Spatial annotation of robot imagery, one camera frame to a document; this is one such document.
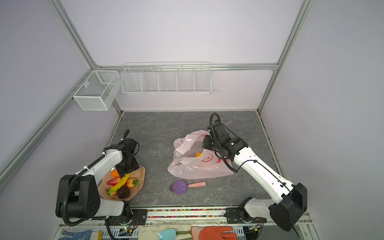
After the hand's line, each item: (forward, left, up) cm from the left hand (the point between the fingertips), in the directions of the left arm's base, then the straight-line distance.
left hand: (131, 172), depth 84 cm
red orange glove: (-31, -45, -2) cm, 55 cm away
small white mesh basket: (+52, +29, +18) cm, 62 cm away
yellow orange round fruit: (+9, -39, 0) cm, 40 cm away
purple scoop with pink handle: (-9, -27, -2) cm, 29 cm away
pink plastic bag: (-3, -35, +16) cm, 38 cm away
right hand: (+7, -42, +17) cm, 46 cm away
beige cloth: (-29, -14, -3) cm, 32 cm away
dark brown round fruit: (-11, +1, +2) cm, 11 cm away
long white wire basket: (+53, -22, +25) cm, 63 cm away
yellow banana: (-6, +5, +1) cm, 8 cm away
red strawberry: (-6, -1, 0) cm, 6 cm away
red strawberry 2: (-5, +8, +1) cm, 10 cm away
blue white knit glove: (-27, +18, -4) cm, 33 cm away
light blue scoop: (-30, -22, -4) cm, 37 cm away
